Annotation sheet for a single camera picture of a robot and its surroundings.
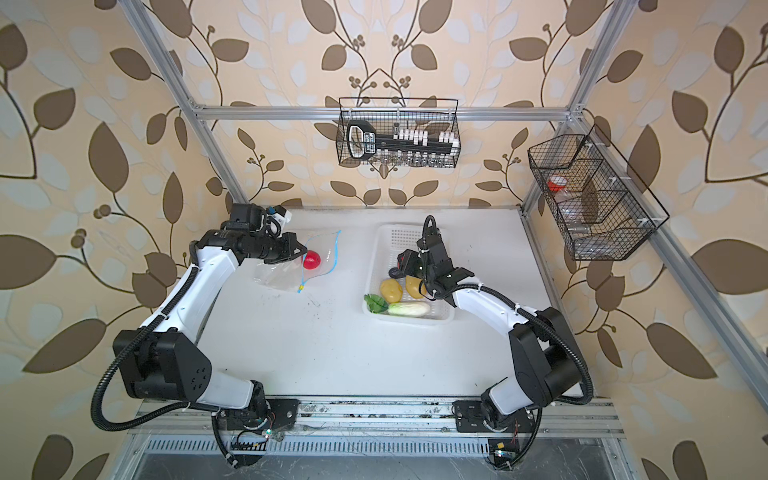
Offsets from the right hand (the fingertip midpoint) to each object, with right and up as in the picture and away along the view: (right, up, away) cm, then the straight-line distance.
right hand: (405, 260), depth 87 cm
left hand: (-27, +4, -7) cm, 28 cm away
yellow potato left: (-4, -10, +4) cm, 11 cm away
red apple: (-29, 0, +4) cm, 29 cm away
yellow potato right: (+3, -9, +6) cm, 11 cm away
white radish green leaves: (-8, -13, 0) cm, 15 cm away
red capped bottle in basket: (+41, +21, -7) cm, 47 cm away
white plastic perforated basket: (-6, +5, +15) cm, 17 cm away
